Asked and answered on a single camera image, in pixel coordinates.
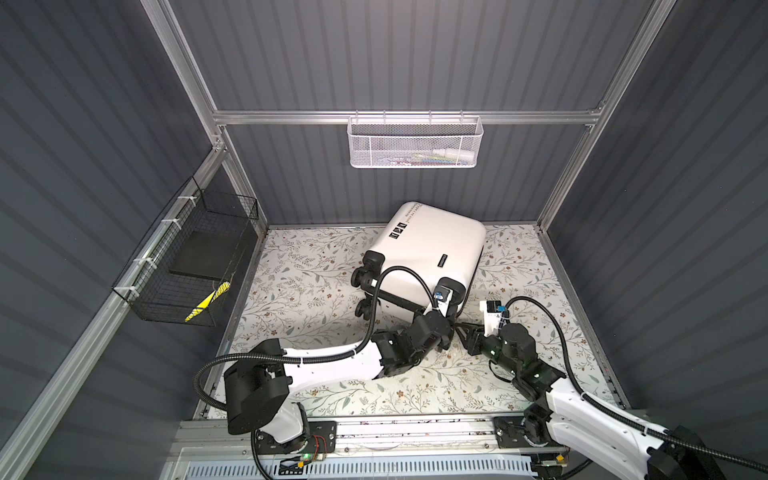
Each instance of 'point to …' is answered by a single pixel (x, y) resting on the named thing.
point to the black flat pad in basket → (208, 253)
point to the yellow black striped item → (208, 300)
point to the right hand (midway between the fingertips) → (461, 327)
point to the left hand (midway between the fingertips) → (451, 314)
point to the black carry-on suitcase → (429, 264)
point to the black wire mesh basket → (156, 295)
